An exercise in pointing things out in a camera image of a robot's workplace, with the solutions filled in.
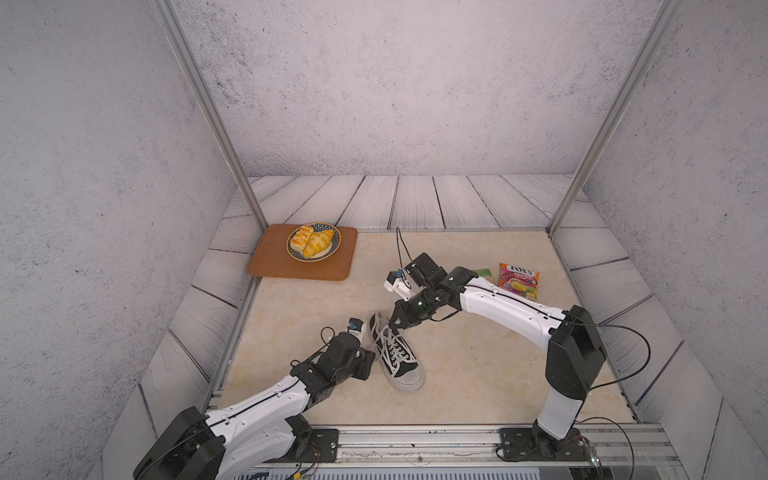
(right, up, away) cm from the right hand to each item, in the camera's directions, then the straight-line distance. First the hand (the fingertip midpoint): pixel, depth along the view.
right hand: (391, 326), depth 78 cm
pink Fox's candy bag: (+43, +10, +24) cm, 50 cm away
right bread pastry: (-27, +23, +33) cm, 49 cm away
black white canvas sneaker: (+3, -13, +4) cm, 14 cm away
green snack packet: (+34, +12, +30) cm, 46 cm away
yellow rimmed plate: (-35, +18, +33) cm, 51 cm away
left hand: (-5, -10, +6) cm, 13 cm away
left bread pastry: (-34, +24, +34) cm, 54 cm away
